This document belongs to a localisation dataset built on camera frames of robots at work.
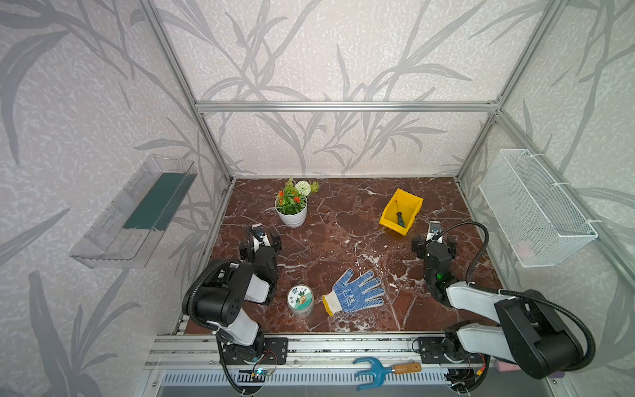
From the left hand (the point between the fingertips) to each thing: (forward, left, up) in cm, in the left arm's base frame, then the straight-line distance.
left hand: (257, 233), depth 89 cm
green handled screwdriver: (+12, -56, -8) cm, 58 cm away
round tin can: (-24, -18, -1) cm, 30 cm away
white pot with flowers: (+9, -12, +6) cm, 16 cm away
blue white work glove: (-19, -37, -9) cm, 43 cm away
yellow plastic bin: (+19, -59, -5) cm, 62 cm away
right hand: (-1, -64, +2) cm, 64 cm away
